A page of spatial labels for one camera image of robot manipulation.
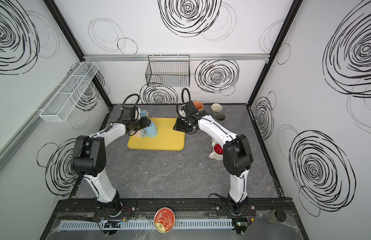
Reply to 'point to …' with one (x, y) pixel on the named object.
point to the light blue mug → (150, 131)
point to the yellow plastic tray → (167, 139)
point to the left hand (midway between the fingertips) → (150, 121)
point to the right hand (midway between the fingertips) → (173, 128)
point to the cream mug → (217, 153)
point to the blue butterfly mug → (144, 113)
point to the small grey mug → (216, 107)
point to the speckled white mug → (213, 143)
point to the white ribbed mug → (182, 113)
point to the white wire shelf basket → (59, 108)
